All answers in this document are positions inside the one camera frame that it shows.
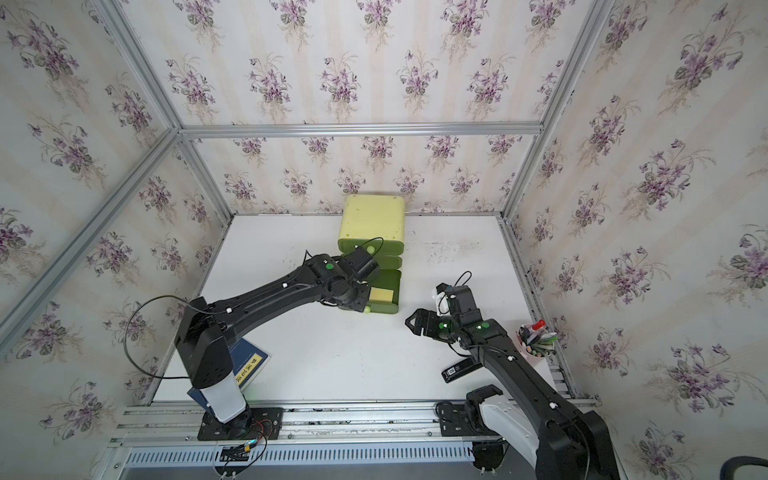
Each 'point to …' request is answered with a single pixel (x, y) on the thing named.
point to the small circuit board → (234, 453)
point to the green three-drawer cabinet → (376, 222)
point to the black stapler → (465, 367)
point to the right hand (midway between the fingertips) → (420, 325)
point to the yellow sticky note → (381, 294)
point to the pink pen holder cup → (535, 340)
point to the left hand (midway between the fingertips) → (361, 303)
